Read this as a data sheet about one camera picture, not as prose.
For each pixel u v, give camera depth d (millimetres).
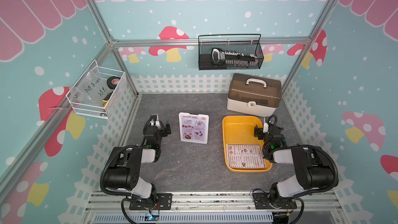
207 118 828
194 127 872
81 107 646
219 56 892
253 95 924
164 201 741
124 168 465
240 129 990
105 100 638
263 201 741
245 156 893
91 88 672
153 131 727
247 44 917
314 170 453
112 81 799
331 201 757
